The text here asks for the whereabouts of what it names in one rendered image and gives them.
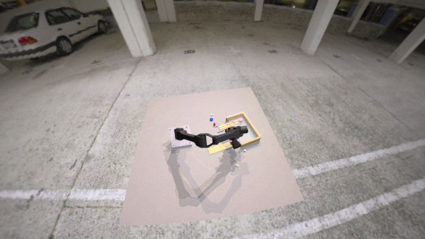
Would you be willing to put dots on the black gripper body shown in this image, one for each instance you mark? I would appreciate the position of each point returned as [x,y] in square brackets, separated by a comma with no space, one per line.
[235,144]

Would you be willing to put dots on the orange strip with green lines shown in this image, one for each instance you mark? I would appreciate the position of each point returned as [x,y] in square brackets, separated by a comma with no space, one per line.
[219,148]

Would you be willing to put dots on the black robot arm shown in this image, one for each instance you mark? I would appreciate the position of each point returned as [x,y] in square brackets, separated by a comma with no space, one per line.
[234,132]

